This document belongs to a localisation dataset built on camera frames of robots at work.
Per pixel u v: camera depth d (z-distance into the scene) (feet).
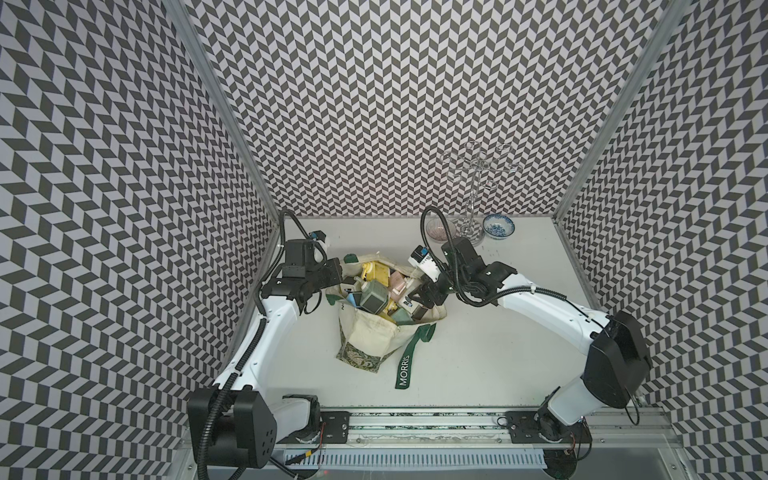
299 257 1.99
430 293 2.31
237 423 1.25
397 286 2.70
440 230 3.65
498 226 3.68
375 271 2.75
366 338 2.42
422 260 2.31
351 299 2.55
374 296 2.44
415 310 2.59
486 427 2.47
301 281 1.89
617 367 1.40
